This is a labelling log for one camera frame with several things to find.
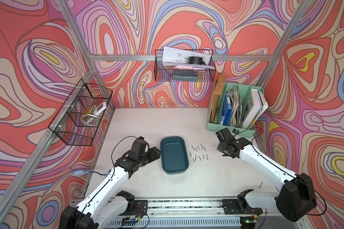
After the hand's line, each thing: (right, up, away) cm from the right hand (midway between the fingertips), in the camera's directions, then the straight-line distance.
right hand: (225, 151), depth 84 cm
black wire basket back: (-37, +53, +17) cm, 67 cm away
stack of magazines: (+13, +19, +13) cm, 26 cm away
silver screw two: (-14, 0, +12) cm, 19 cm away
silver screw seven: (-17, -6, +8) cm, 19 cm away
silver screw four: (-15, -2, +12) cm, 20 cm away
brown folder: (-4, +37, +1) cm, 37 cm away
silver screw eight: (-14, -6, +8) cm, 17 cm away
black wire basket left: (-78, +19, -14) cm, 82 cm away
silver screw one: (-17, -1, +12) cm, 21 cm away
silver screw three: (-12, 0, +13) cm, 17 cm away
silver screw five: (-9, -1, +12) cm, 15 cm away
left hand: (-40, -1, -3) cm, 40 cm away
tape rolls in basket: (-73, +21, -12) cm, 77 cm away
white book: (+19, +28, +3) cm, 34 cm away
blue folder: (+4, +24, +8) cm, 26 cm away
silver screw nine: (-11, -5, +10) cm, 15 cm away
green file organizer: (+19, +40, +16) cm, 47 cm away
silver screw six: (-18, -8, +7) cm, 21 cm away
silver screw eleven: (-9, -7, +8) cm, 13 cm away
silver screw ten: (-20, -5, +10) cm, 22 cm away
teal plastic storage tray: (-30, -4, +9) cm, 32 cm away
